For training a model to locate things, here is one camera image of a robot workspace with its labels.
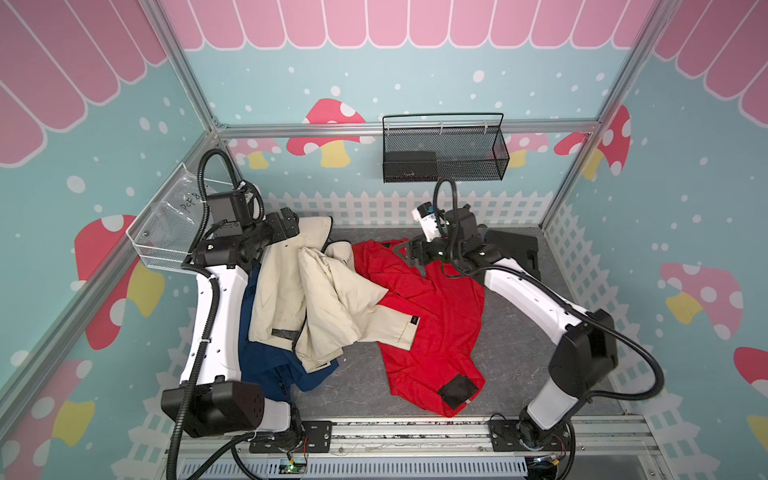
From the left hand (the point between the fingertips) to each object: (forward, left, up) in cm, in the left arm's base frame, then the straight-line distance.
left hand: (283, 226), depth 74 cm
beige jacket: (-11, -5, -16) cm, 20 cm away
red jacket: (-25, -41, -30) cm, 57 cm away
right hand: (+1, -30, -8) cm, 31 cm away
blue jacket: (-25, +5, -30) cm, 40 cm away
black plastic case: (+19, -74, -28) cm, 81 cm away
